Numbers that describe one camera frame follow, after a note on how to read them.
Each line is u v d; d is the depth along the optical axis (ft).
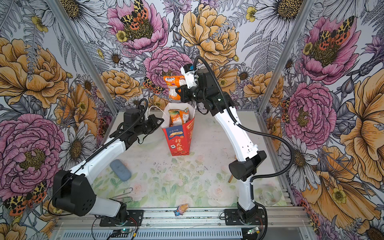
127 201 2.60
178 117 2.94
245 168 1.51
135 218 2.41
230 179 2.86
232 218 2.41
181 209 2.45
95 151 3.25
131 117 2.02
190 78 1.96
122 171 2.87
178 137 2.79
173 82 2.13
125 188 2.74
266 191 2.67
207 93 1.71
